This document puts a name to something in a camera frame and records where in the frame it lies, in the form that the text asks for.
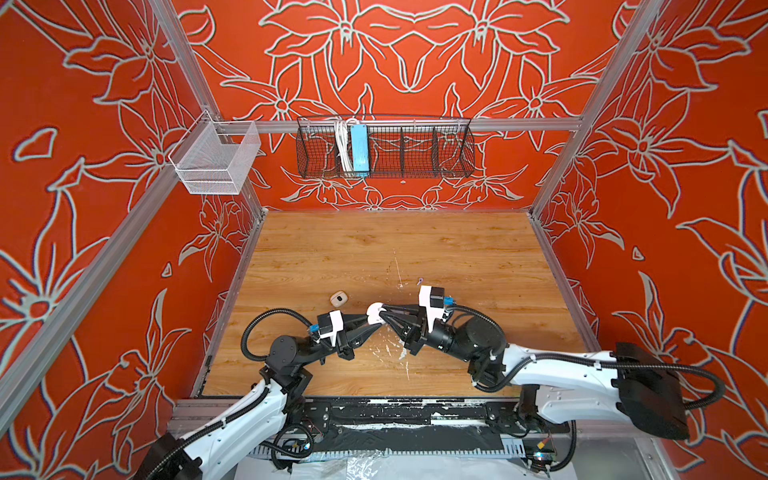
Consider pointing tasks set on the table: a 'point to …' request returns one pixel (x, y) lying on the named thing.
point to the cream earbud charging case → (339, 298)
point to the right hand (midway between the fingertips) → (379, 316)
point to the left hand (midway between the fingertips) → (376, 320)
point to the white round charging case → (373, 313)
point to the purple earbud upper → (420, 281)
